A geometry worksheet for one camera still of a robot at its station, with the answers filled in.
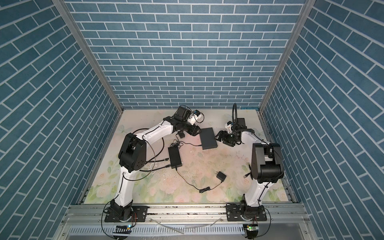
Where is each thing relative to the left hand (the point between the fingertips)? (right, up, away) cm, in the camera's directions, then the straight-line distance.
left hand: (198, 128), depth 96 cm
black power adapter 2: (+12, -27, -10) cm, 31 cm away
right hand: (+13, -6, 0) cm, 14 cm away
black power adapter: (-12, -4, +8) cm, 15 cm away
